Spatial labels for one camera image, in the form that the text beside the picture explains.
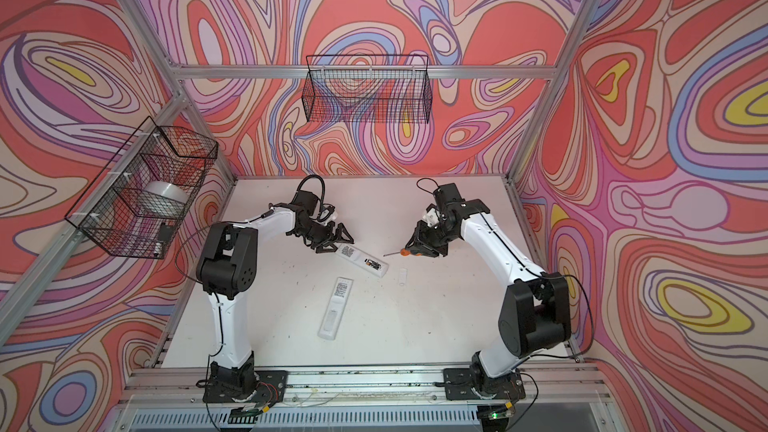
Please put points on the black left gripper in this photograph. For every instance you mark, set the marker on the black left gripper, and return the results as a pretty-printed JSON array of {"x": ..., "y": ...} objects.
[{"x": 328, "y": 233}]

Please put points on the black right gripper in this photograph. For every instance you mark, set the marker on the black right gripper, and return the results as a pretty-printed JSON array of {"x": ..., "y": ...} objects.
[{"x": 415, "y": 239}]

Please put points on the orange handled screwdriver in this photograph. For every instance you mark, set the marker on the orange handled screwdriver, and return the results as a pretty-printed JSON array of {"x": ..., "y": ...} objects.
[{"x": 399, "y": 252}]

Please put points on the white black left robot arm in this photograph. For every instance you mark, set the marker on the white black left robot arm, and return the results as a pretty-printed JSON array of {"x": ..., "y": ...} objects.
[{"x": 228, "y": 262}]

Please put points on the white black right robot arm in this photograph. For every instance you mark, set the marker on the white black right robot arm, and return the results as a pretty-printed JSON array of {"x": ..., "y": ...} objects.
[{"x": 535, "y": 311}]

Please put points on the white battery cover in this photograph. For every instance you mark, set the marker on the white battery cover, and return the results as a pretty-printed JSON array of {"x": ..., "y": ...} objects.
[{"x": 402, "y": 278}]

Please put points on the silver tape roll in basket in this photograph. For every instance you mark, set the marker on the silver tape roll in basket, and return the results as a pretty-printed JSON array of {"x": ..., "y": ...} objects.
[{"x": 162, "y": 199}]

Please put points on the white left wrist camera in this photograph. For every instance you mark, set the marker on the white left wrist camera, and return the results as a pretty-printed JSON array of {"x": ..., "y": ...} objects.
[{"x": 326, "y": 213}]

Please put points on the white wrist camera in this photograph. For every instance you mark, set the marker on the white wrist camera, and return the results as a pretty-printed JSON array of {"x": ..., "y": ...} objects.
[
  {"x": 431, "y": 217},
  {"x": 326, "y": 213}
]

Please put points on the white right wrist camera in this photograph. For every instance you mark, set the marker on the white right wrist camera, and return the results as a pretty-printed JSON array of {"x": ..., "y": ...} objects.
[{"x": 431, "y": 217}]

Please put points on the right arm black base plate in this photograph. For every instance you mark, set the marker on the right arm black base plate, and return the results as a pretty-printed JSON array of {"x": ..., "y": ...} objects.
[{"x": 469, "y": 383}]

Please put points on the black wire basket back wall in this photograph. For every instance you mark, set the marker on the black wire basket back wall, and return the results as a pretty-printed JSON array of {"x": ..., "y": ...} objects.
[{"x": 367, "y": 88}]

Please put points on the black wire basket wall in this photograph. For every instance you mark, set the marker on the black wire basket wall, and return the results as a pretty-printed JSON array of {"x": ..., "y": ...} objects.
[
  {"x": 367, "y": 88},
  {"x": 160, "y": 170}
]

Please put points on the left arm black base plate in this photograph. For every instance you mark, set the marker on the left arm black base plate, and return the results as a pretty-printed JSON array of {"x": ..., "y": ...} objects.
[{"x": 265, "y": 387}]

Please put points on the black wire basket left wall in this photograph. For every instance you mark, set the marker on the black wire basket left wall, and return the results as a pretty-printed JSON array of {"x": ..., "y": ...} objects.
[{"x": 160, "y": 170}]

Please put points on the aluminium frame rails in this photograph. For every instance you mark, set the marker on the aluminium frame rails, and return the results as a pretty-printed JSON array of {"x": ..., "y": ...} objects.
[{"x": 76, "y": 78}]

